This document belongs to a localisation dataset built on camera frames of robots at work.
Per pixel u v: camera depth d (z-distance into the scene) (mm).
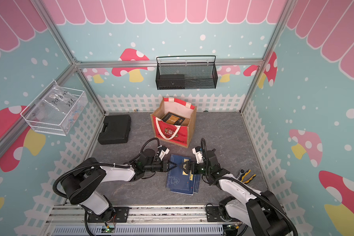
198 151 775
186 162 761
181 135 896
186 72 941
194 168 741
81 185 453
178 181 811
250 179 847
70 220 732
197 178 857
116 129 1065
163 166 759
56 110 711
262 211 415
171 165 828
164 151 811
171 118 1000
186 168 745
